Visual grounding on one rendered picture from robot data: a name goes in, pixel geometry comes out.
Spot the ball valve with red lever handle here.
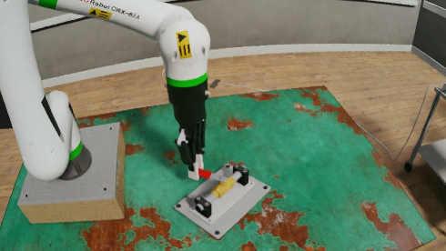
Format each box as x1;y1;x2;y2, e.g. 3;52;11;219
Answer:
189;164;255;225

